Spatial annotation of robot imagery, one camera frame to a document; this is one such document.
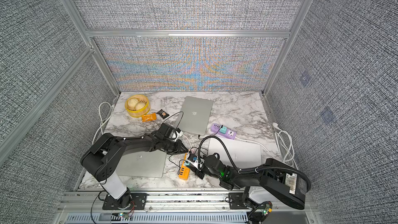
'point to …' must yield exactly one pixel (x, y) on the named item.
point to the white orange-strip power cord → (108, 118)
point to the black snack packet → (163, 114)
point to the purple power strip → (229, 134)
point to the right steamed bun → (140, 105)
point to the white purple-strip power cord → (284, 142)
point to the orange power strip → (184, 170)
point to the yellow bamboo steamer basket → (132, 112)
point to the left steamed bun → (132, 102)
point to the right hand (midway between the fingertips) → (189, 158)
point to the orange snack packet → (150, 117)
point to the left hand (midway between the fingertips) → (189, 151)
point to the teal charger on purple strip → (223, 129)
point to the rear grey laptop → (195, 115)
